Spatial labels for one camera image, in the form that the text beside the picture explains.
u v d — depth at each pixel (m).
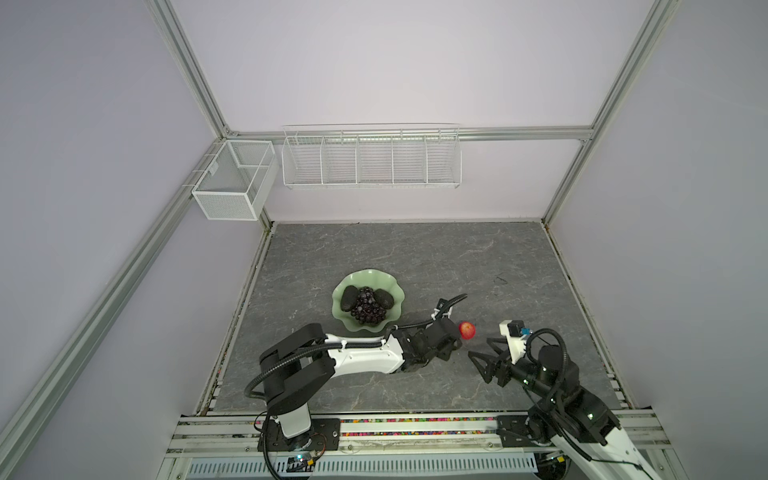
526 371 0.64
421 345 0.63
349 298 0.93
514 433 0.73
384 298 0.94
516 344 0.66
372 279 0.99
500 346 0.76
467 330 0.87
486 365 0.66
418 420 0.77
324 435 0.74
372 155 0.98
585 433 0.53
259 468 0.70
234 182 0.92
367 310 0.91
